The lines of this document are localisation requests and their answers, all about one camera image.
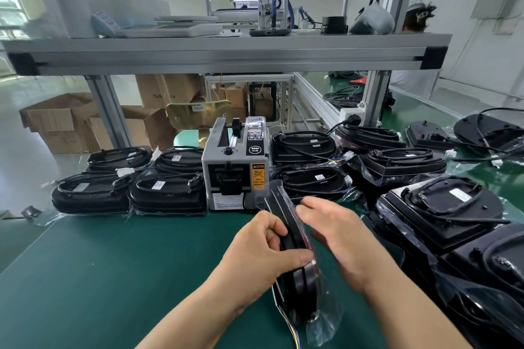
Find white box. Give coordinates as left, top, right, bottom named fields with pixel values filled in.
left=82, top=0, right=171, bottom=27

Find group of bagged black lamps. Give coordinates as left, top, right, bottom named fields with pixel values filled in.
left=270, top=119, right=524, bottom=349

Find white handset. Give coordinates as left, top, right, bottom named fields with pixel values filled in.
left=90, top=11, right=122, bottom=37

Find black phone on shelf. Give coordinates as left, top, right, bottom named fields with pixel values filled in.
left=249, top=28, right=293, bottom=37

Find person's right hand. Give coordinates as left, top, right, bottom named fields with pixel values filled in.
left=295, top=196, right=402, bottom=295

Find grey barcode scanner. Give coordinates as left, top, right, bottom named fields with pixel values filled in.
left=349, top=3, right=396, bottom=35

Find grey metal shelf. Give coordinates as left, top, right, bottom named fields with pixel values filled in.
left=2, top=32, right=453, bottom=77

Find unbagged black lamps with cables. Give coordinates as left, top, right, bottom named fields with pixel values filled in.
left=407, top=107, right=524, bottom=158

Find white flat scale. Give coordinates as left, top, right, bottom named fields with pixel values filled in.
left=118, top=17, right=224, bottom=38

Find metal floor bracket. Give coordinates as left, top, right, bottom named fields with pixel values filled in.
left=0, top=206, right=42, bottom=220

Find bagged black lamp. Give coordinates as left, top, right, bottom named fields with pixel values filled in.
left=84, top=146, right=156, bottom=176

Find person's right forearm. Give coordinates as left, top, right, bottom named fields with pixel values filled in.
left=360, top=258, right=474, bottom=349

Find grey tape dispenser machine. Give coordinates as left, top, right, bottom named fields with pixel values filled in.
left=201, top=116, right=271, bottom=212

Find green round stool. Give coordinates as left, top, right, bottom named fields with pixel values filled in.
left=174, top=129, right=206, bottom=148

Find person's left hand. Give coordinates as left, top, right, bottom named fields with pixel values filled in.
left=211, top=209, right=316, bottom=313

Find black cup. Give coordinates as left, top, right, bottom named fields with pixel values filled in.
left=321, top=16, right=349, bottom=35

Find window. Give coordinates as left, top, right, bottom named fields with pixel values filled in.
left=0, top=0, right=29, bottom=39

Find white power socket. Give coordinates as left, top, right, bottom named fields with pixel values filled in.
left=340, top=110, right=365, bottom=127

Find bundle of black cables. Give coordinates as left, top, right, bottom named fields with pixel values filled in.
left=323, top=85, right=365, bottom=107

